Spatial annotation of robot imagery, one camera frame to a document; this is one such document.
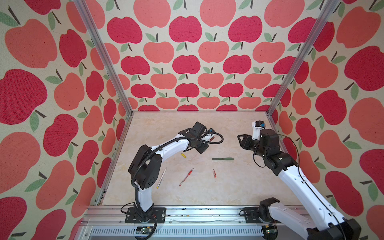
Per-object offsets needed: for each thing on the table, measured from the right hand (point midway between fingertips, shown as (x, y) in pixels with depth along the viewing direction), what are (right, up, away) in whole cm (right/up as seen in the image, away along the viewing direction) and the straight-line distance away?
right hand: (245, 135), depth 77 cm
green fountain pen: (-6, -16, +19) cm, 25 cm away
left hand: (-18, -8, +13) cm, 24 cm away
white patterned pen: (-15, -2, +11) cm, 19 cm away
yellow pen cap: (-33, -14, +19) cm, 41 cm away
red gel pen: (-32, -26, +11) cm, 42 cm away
